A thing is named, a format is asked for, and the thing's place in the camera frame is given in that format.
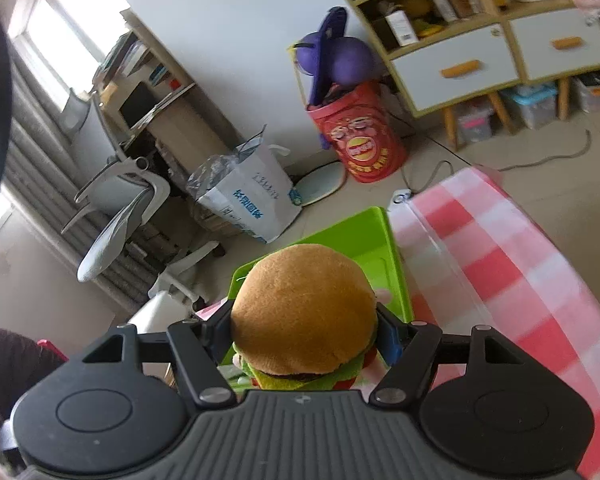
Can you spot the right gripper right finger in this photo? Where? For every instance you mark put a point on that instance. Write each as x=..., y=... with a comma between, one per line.
x=409, y=350

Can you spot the grey office chair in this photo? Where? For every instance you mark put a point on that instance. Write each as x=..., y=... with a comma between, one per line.
x=115, y=184

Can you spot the plush hamburger toy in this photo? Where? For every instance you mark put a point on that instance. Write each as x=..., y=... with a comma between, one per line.
x=305, y=318

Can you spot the clear blue storage box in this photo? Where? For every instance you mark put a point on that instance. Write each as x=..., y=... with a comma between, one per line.
x=533, y=107

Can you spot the red chips bucket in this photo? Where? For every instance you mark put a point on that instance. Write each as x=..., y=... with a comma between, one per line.
x=356, y=125

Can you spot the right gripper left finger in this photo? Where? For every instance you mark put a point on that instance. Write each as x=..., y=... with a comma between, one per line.
x=199, y=347

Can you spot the white paper shopping bag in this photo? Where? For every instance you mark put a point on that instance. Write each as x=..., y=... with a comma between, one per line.
x=249, y=188

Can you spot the wooden shelf cabinet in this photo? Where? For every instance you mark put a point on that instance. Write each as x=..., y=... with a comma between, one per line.
x=529, y=43

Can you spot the red white checkered tablecloth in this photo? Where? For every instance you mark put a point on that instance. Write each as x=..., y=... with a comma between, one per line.
x=471, y=256

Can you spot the wooden desk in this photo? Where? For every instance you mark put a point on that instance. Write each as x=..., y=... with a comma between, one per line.
x=157, y=104

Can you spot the clear pink storage box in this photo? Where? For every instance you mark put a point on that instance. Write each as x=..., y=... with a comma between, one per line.
x=474, y=121

